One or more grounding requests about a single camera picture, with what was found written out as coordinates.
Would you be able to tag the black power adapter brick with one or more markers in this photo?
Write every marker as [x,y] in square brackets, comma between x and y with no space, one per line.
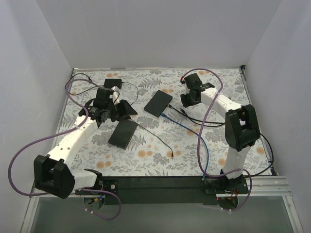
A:
[110,83]

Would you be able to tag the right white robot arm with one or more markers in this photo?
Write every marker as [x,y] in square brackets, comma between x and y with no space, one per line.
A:
[210,94]

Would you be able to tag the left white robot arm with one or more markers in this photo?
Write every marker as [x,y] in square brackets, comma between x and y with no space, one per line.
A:
[52,171]

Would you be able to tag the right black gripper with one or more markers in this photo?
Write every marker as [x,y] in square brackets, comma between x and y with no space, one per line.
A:
[187,99]

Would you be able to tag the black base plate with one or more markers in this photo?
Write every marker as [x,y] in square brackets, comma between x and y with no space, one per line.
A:
[163,189]

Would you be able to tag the black network switch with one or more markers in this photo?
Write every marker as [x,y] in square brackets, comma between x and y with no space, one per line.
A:
[123,133]
[158,103]

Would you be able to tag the floral patterned table mat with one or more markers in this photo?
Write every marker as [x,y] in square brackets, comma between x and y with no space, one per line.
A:
[160,146]

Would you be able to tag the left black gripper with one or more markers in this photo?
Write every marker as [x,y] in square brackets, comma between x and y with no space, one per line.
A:
[119,110]

